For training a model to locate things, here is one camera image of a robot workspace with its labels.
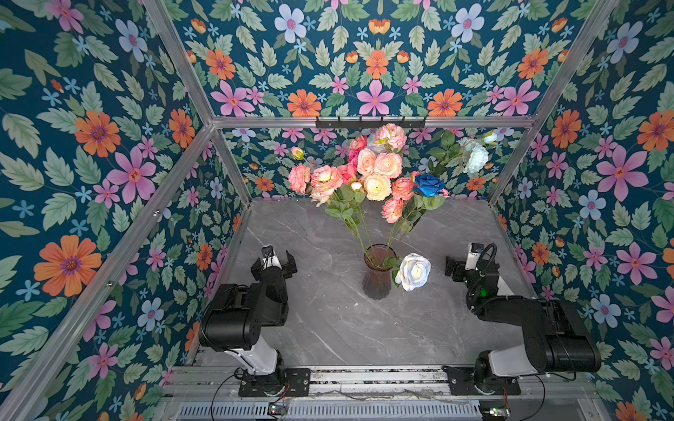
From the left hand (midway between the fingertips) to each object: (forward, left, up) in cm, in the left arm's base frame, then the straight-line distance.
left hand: (274, 253), depth 91 cm
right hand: (-6, -69, -2) cm, 69 cm away
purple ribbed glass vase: (-14, -35, +2) cm, 38 cm away
